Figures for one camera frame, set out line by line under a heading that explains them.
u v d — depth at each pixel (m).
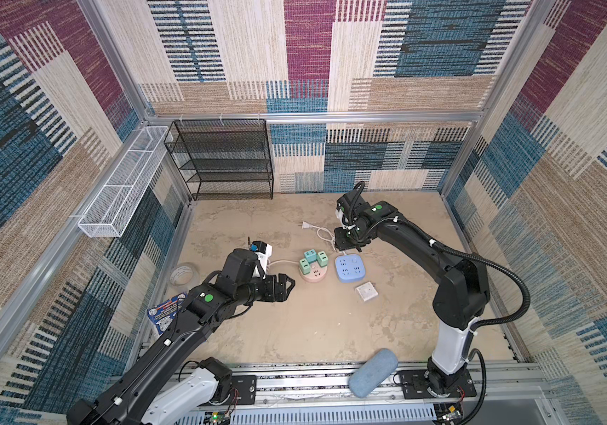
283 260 0.97
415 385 0.73
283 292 0.65
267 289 0.64
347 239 0.77
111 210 0.71
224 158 1.08
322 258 0.92
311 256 0.94
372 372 0.74
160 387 0.42
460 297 0.50
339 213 0.76
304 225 1.08
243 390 0.73
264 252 0.67
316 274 0.94
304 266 0.90
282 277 0.65
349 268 0.94
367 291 0.89
